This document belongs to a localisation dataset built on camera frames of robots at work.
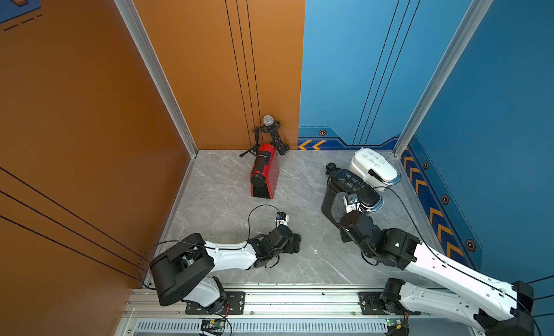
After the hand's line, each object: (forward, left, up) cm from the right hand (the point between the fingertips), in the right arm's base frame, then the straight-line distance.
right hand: (343, 219), depth 75 cm
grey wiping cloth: (+1, +3, +6) cm, 7 cm away
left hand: (+1, +16, -15) cm, 22 cm away
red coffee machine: (+22, +29, 0) cm, 36 cm away
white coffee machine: (+18, -16, +5) cm, 25 cm away
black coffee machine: (+13, 0, +6) cm, 14 cm away
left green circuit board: (-28, +44, -19) cm, 56 cm away
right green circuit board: (-28, -16, -21) cm, 38 cm away
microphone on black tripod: (+45, +27, +6) cm, 53 cm away
